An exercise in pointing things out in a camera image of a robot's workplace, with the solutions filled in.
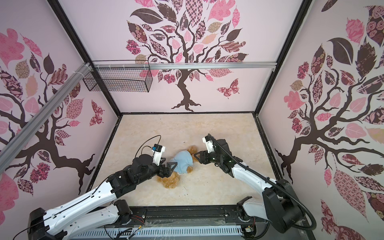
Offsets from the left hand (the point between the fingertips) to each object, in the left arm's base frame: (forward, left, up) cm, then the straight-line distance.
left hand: (171, 164), depth 74 cm
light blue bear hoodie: (+6, -6, -7) cm, 11 cm away
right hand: (+9, -14, -4) cm, 17 cm away
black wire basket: (+54, +36, +17) cm, 67 cm away
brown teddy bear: (-6, 0, -9) cm, 10 cm away
